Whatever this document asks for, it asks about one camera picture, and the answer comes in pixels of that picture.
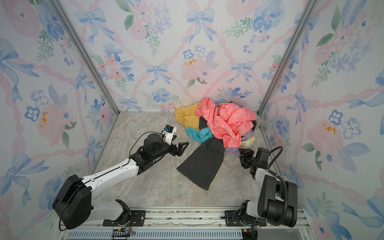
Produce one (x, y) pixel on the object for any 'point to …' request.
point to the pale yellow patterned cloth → (247, 143)
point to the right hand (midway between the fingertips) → (239, 150)
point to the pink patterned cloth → (227, 122)
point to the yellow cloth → (186, 115)
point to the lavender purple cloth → (236, 151)
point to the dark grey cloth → (202, 168)
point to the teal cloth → (199, 136)
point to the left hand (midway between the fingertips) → (182, 138)
